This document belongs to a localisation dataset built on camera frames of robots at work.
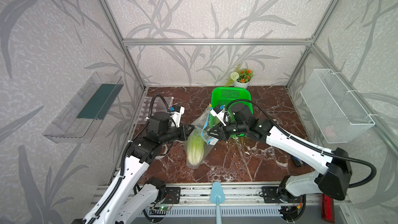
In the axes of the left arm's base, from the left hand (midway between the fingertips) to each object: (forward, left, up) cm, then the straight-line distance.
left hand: (195, 128), depth 68 cm
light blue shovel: (-23, -10, -25) cm, 35 cm away
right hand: (0, -6, -3) cm, 7 cm away
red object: (-30, -58, -21) cm, 69 cm away
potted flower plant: (+47, -29, -13) cm, 56 cm away
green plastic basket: (+44, -21, -29) cm, 57 cm away
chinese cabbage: (-3, 0, -14) cm, 15 cm away
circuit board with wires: (-27, +15, -26) cm, 40 cm away
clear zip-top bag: (-1, -3, +2) cm, 4 cm away
